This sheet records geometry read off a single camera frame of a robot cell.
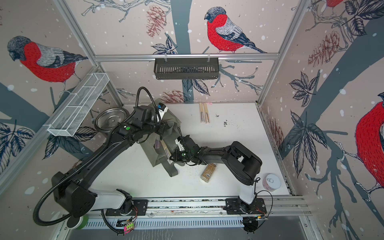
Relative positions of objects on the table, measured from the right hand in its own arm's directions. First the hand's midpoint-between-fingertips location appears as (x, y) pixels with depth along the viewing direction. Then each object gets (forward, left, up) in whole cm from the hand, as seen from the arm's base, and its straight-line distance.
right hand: (170, 156), depth 85 cm
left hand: (+12, -1, +20) cm, 23 cm away
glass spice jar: (-8, -22, -1) cm, 23 cm away
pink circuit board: (-33, +14, -3) cm, 36 cm away
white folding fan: (+4, +3, -2) cm, 5 cm away
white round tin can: (-12, -55, -1) cm, 56 cm away
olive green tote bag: (+8, +10, -5) cm, 14 cm away
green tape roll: (-33, +37, 0) cm, 49 cm away
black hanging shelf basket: (+59, -3, +22) cm, 63 cm away
